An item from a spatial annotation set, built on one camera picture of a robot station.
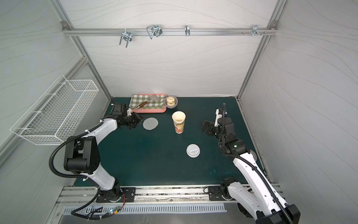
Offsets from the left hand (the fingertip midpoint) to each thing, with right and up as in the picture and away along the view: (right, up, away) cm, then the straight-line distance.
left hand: (144, 119), depth 92 cm
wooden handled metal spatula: (0, +17, +27) cm, 32 cm away
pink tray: (+3, +5, +19) cm, 20 cm away
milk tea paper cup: (+23, +1, -2) cm, 23 cm away
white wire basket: (-38, +1, -29) cm, 48 cm away
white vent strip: (+28, -44, -22) cm, 57 cm away
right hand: (+41, 0, -16) cm, 44 cm away
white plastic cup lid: (+33, -20, -3) cm, 39 cm away
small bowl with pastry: (+16, +13, +19) cm, 28 cm away
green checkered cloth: (-13, +15, +27) cm, 34 cm away
